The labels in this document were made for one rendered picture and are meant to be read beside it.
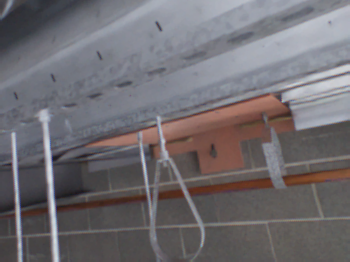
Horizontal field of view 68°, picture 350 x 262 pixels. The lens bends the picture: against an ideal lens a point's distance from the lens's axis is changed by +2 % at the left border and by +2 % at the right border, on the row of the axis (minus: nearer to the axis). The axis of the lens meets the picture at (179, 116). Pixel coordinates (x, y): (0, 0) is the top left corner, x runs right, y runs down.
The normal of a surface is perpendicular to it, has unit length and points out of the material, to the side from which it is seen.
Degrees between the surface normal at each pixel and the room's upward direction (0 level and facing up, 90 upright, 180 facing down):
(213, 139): 90
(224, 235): 90
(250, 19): 90
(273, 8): 90
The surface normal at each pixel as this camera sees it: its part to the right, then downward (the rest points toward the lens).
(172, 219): -0.48, -0.07
